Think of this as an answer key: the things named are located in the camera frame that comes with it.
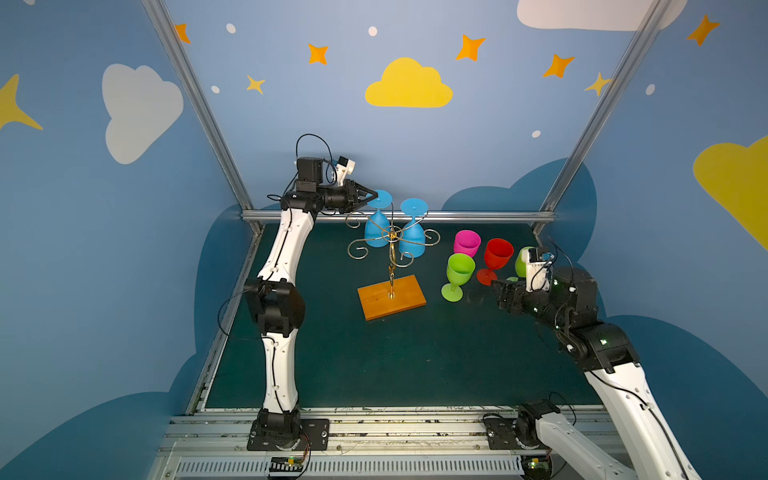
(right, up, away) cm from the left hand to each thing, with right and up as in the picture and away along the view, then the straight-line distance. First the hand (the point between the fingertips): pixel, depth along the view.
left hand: (374, 194), depth 82 cm
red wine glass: (+39, -17, +11) cm, 43 cm away
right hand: (+33, -23, -12) cm, 42 cm away
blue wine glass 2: (+11, -13, +4) cm, 17 cm away
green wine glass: (+26, -22, +8) cm, 35 cm away
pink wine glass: (+30, -13, +17) cm, 37 cm away
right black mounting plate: (+33, -63, -8) cm, 71 cm away
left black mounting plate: (-15, -63, -9) cm, 65 cm away
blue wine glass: (0, -10, +7) cm, 12 cm away
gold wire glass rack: (+7, -17, +6) cm, 20 cm away
